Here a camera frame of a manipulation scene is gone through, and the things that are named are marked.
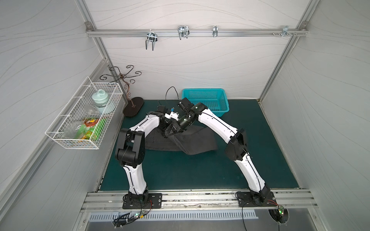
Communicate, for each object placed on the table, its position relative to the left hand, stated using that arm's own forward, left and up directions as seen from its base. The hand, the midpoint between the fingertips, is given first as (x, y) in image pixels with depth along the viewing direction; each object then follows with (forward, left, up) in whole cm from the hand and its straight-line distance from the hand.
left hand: (178, 132), depth 92 cm
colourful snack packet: (-16, +34, +27) cm, 47 cm away
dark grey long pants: (-2, -11, -5) cm, 12 cm away
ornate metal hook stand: (+30, +37, -4) cm, 48 cm away
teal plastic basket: (+37, -28, -5) cm, 47 cm away
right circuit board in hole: (-42, -54, -8) cm, 69 cm away
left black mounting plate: (-38, +12, -6) cm, 40 cm away
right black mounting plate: (-36, -37, -7) cm, 52 cm away
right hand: (-9, +5, +11) cm, 15 cm away
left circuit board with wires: (-45, +21, -3) cm, 50 cm away
